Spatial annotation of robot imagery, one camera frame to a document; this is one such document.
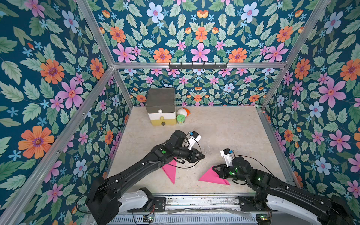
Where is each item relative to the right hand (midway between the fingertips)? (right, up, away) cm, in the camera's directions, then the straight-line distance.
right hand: (212, 169), depth 75 cm
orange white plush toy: (-17, +34, +37) cm, 53 cm away
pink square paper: (-24, -5, +11) cm, 27 cm away
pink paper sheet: (0, -4, 0) cm, 4 cm away
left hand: (-5, +7, -5) cm, 10 cm away
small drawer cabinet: (-33, +36, +23) cm, 54 cm away
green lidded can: (-19, +27, +32) cm, 46 cm away
